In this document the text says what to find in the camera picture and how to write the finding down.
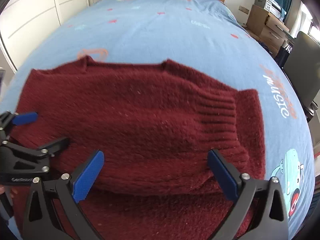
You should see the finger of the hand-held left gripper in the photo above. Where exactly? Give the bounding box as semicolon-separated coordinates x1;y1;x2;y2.
0;137;70;179
0;111;38;133

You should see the dark blue garment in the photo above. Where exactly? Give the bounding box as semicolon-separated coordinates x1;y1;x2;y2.
275;45;293;67

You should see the wooden dresser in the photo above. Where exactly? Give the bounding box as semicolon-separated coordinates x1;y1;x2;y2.
247;4;290;55

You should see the dark red knit sweater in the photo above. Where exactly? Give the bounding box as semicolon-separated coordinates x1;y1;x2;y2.
10;55;267;240

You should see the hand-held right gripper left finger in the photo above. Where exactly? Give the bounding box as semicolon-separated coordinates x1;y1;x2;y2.
22;149;105;240

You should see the white wardrobe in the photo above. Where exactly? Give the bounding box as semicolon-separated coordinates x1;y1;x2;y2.
0;0;90;70

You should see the white printer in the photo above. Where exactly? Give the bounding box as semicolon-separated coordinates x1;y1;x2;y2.
255;0;285;18

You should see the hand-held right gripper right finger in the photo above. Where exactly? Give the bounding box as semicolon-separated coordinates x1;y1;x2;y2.
207;149;290;240

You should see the grey chair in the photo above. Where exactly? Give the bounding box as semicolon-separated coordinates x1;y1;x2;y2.
282;31;320;123

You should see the blue printed bed sheet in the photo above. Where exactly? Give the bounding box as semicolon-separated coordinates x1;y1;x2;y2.
0;0;315;240

